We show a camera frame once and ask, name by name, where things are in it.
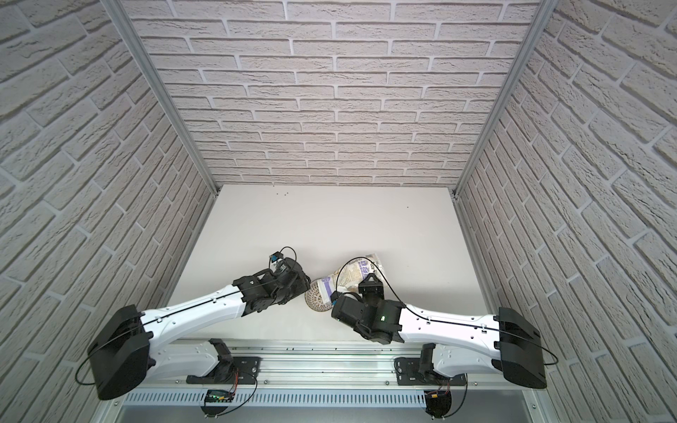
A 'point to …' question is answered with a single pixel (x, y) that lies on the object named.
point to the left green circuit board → (219, 396)
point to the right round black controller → (437, 403)
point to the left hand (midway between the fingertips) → (308, 276)
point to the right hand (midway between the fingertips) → (370, 278)
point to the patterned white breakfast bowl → (315, 297)
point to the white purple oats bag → (347, 279)
